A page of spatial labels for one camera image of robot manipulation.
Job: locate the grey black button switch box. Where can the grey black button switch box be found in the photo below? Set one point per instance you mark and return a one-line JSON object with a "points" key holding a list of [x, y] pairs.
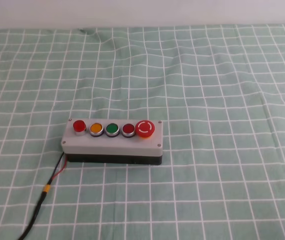
{"points": [[115, 141]]}

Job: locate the cyan checkered tablecloth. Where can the cyan checkered tablecloth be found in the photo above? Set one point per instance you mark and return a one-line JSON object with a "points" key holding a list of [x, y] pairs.
{"points": [[219, 91]]}

